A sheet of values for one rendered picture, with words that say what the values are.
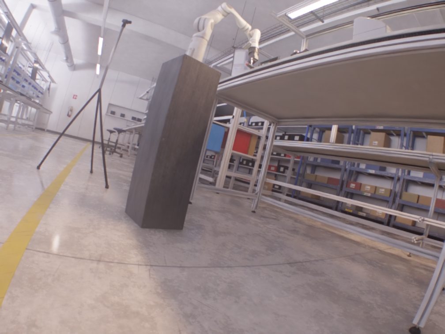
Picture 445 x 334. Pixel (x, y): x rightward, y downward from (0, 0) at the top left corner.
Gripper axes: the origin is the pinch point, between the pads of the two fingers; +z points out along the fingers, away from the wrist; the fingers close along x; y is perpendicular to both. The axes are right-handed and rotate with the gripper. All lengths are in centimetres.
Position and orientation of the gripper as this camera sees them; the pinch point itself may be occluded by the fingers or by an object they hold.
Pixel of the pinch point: (250, 66)
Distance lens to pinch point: 174.9
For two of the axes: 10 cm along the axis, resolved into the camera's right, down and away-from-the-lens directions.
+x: -5.3, 1.7, 8.3
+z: -0.9, 9.6, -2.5
